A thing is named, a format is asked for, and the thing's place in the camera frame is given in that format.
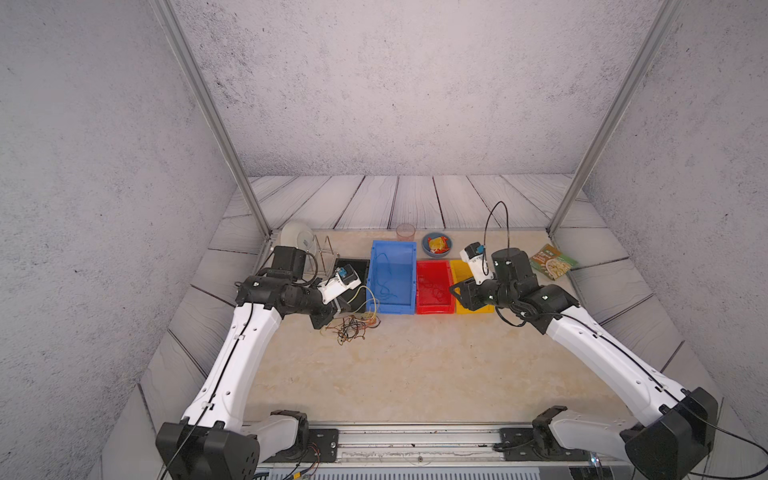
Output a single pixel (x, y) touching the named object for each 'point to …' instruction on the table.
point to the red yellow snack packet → (438, 245)
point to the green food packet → (552, 262)
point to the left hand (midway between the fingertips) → (348, 303)
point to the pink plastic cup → (405, 232)
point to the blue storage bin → (392, 278)
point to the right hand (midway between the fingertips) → (458, 285)
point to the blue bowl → (433, 235)
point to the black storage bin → (358, 303)
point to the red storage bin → (433, 288)
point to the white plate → (298, 235)
